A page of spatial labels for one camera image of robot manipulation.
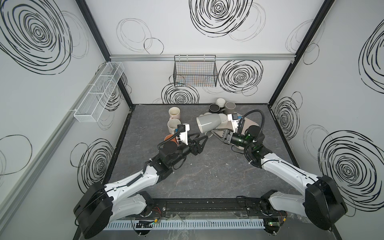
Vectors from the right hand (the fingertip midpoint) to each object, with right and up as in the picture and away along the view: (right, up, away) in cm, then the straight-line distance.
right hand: (210, 133), depth 69 cm
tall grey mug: (-2, +5, -4) cm, 7 cm away
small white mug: (+13, +19, +40) cm, 46 cm away
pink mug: (-22, +11, +35) cm, 43 cm away
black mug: (+7, +14, +36) cm, 40 cm away
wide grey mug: (+18, +14, +36) cm, 42 cm away
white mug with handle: (+1, +10, +38) cm, 39 cm away
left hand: (-2, -2, 0) cm, 3 cm away
